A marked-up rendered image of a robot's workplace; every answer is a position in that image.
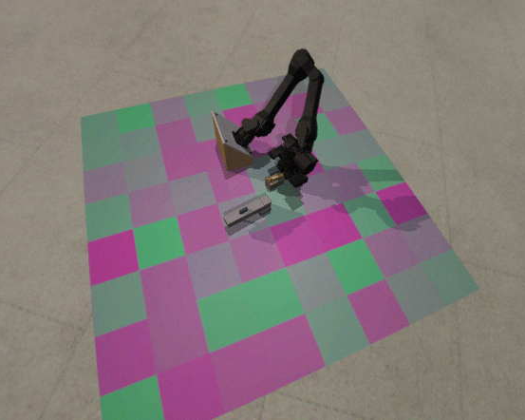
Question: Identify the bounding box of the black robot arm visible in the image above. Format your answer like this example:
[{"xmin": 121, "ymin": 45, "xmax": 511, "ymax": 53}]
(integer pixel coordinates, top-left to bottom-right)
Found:
[{"xmin": 232, "ymin": 49, "xmax": 324, "ymax": 175}]

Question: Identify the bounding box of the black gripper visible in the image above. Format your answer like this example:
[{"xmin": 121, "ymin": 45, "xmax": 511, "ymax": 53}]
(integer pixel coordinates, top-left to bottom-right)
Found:
[{"xmin": 270, "ymin": 145, "xmax": 309, "ymax": 188}]

